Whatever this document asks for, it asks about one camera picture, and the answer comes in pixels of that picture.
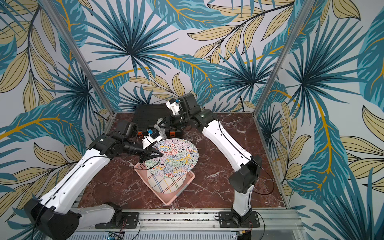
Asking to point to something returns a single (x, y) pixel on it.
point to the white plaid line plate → (165, 185)
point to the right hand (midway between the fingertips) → (158, 125)
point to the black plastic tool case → (146, 115)
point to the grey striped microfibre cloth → (161, 129)
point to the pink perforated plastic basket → (141, 169)
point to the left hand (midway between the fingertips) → (159, 155)
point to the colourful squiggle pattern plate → (179, 157)
